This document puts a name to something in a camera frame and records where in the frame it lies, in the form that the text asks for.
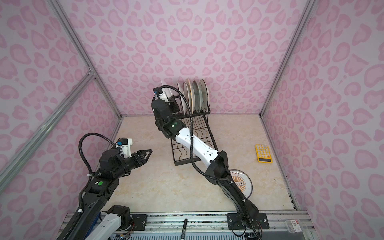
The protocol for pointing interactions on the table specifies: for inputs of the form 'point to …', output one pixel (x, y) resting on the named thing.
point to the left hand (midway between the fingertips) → (149, 150)
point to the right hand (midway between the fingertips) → (173, 93)
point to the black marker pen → (184, 229)
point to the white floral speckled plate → (203, 96)
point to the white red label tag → (293, 226)
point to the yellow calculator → (263, 153)
